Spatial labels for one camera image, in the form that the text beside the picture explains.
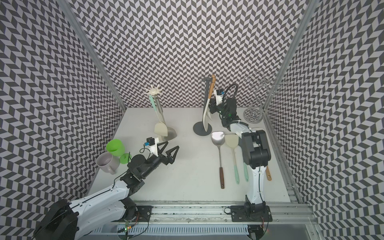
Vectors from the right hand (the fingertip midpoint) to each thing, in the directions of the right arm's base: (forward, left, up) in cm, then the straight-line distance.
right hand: (206, 100), depth 93 cm
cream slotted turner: (-14, +29, -9) cm, 34 cm away
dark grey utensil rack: (-6, +5, -22) cm, 24 cm away
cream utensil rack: (-15, +23, -15) cm, 31 cm away
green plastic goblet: (-25, +55, -14) cm, 62 cm away
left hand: (-31, +18, -3) cm, 36 cm away
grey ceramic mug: (-37, +52, -9) cm, 65 cm away
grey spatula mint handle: (-38, -22, -21) cm, 49 cm away
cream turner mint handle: (-17, -17, -20) cm, 31 cm away
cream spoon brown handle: (-7, 0, -4) cm, 8 cm away
